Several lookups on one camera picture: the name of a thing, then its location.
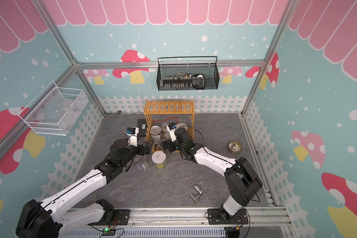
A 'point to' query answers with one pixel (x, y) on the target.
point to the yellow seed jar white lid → (159, 159)
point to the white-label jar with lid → (180, 125)
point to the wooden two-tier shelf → (167, 106)
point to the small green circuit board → (107, 232)
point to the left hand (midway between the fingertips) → (147, 140)
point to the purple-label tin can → (141, 163)
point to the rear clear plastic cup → (164, 128)
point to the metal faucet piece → (198, 187)
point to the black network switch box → (142, 124)
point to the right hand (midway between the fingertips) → (166, 140)
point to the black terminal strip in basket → (184, 81)
